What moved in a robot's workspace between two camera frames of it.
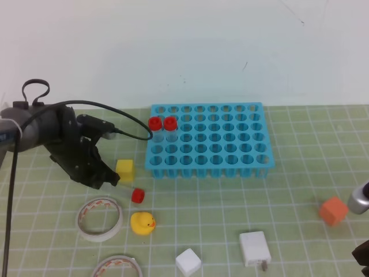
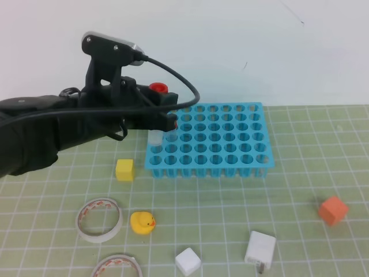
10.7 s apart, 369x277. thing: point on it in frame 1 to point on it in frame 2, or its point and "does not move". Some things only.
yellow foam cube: [125, 169] does not move
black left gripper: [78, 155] to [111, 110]
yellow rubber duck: [142, 223] does not move
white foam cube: [188, 262] does not move
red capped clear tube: [121, 194] to [159, 87]
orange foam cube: [333, 210] does not move
